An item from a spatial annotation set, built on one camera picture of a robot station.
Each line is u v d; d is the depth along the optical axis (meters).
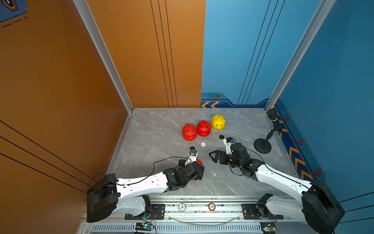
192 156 0.69
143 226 0.71
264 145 0.96
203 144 0.99
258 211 0.65
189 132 0.96
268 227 0.71
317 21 0.74
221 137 1.02
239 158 0.63
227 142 0.77
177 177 0.59
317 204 0.40
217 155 0.74
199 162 0.85
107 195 0.42
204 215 0.73
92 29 0.76
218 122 1.02
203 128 0.97
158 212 0.73
